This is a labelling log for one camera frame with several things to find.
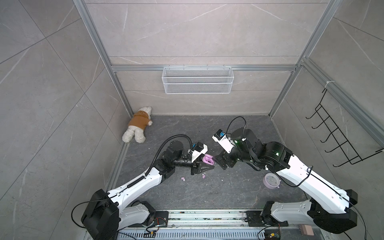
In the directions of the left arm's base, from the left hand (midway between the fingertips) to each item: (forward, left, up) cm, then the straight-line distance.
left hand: (214, 163), depth 67 cm
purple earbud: (+2, +16, -23) cm, 28 cm away
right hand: (+3, -3, +5) cm, 7 cm away
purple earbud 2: (+3, +3, -24) cm, 24 cm away
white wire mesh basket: (+59, +7, +5) cm, 60 cm away
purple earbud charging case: (0, +3, +3) cm, 4 cm away
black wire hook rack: (+10, -57, +7) cm, 58 cm away
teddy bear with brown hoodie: (+43, +47, -16) cm, 66 cm away
